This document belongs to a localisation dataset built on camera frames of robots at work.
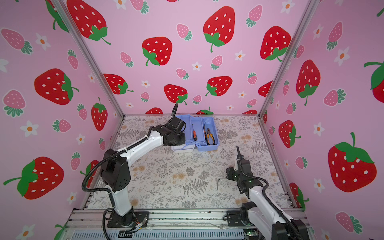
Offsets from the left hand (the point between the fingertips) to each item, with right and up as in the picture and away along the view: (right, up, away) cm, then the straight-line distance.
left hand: (184, 140), depth 90 cm
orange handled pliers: (+16, +3, +18) cm, 24 cm away
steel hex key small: (+20, -26, -4) cm, 33 cm away
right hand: (+27, -17, -2) cm, 32 cm away
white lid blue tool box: (+11, +4, +11) cm, 16 cm away
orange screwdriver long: (+6, +3, +9) cm, 11 cm away
